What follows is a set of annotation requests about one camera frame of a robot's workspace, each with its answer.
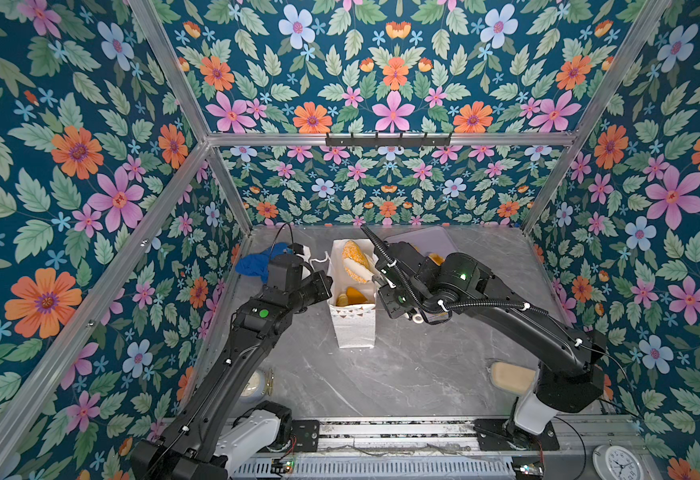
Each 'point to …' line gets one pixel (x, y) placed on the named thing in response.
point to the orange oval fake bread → (354, 296)
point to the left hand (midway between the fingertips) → (338, 272)
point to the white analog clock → (614, 462)
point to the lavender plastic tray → (429, 240)
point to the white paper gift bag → (354, 324)
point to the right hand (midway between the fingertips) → (385, 293)
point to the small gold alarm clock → (259, 383)
